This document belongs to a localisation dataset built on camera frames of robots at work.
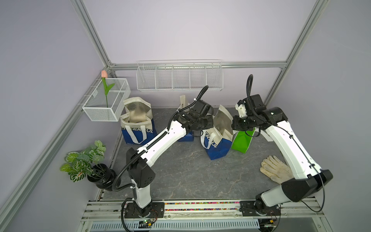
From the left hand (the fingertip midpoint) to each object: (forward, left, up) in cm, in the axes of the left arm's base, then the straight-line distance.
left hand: (212, 123), depth 77 cm
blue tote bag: (-8, -2, -5) cm, 10 cm away
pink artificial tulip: (+25, +59, +8) cm, 65 cm away
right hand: (-2, -10, +1) cm, 10 cm away
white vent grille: (-40, +34, -26) cm, 59 cm away
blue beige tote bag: (+4, +41, -1) cm, 41 cm away
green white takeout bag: (-4, -19, -14) cm, 23 cm away
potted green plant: (-15, +63, -5) cm, 65 cm away
